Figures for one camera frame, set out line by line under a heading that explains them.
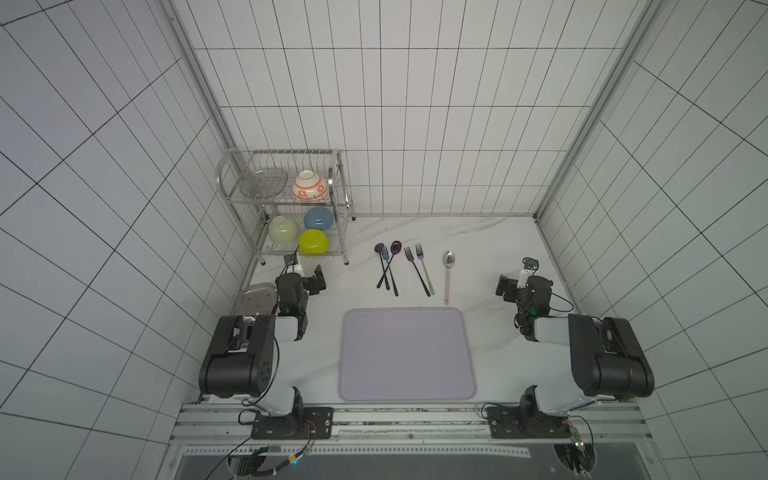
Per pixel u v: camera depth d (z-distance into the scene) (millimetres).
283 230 1039
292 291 707
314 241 1023
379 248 1093
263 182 926
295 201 870
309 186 854
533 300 744
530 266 805
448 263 1035
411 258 1067
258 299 959
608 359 449
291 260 794
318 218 1069
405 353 829
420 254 1067
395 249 1093
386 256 1067
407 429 725
